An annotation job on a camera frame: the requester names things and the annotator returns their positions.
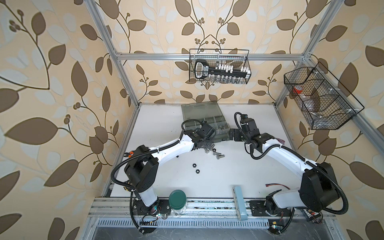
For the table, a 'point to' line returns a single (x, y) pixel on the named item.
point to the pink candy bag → (281, 141)
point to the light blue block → (239, 204)
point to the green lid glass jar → (177, 202)
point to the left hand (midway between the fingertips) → (205, 140)
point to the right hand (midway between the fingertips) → (236, 132)
